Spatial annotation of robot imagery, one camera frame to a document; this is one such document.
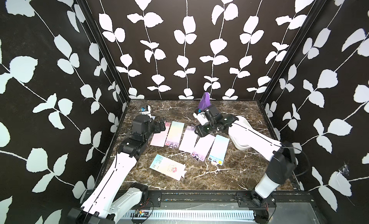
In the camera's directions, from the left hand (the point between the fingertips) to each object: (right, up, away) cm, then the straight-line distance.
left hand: (156, 117), depth 75 cm
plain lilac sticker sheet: (+27, -20, +18) cm, 38 cm away
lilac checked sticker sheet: (+17, -17, +21) cm, 32 cm away
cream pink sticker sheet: (+5, -31, +11) cm, 33 cm away
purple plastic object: (+29, +10, +20) cm, 36 cm away
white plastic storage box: (+57, -4, +29) cm, 64 cm away
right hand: (+22, -6, +7) cm, 24 cm away
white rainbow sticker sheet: (+36, -24, +15) cm, 46 cm away
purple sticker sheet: (+7, -14, +27) cm, 31 cm away
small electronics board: (-6, -49, -4) cm, 49 cm away
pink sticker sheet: (-3, -16, +24) cm, 29 cm away
